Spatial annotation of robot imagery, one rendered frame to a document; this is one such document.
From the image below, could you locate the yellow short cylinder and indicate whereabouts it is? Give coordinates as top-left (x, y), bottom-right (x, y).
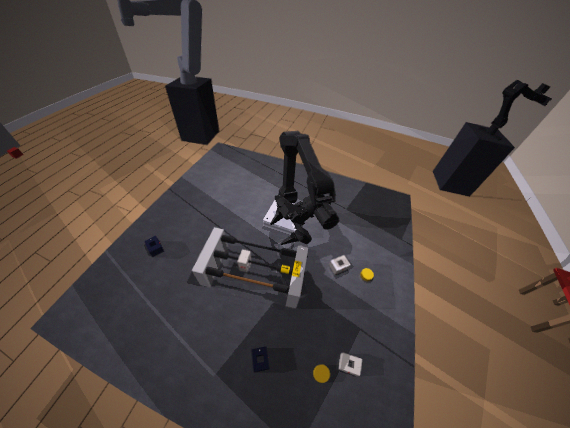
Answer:
top-left (361, 268), bottom-right (374, 281)
top-left (313, 365), bottom-right (330, 383)

